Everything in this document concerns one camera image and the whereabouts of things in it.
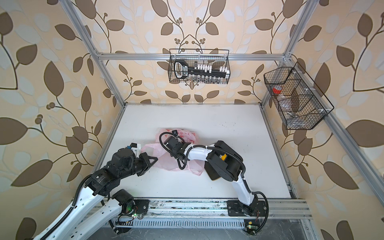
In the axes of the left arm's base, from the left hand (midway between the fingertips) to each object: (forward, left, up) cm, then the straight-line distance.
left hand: (160, 158), depth 71 cm
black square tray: (0, -27, -19) cm, 32 cm away
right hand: (+15, -4, -18) cm, 24 cm away
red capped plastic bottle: (+41, -64, +10) cm, 77 cm away
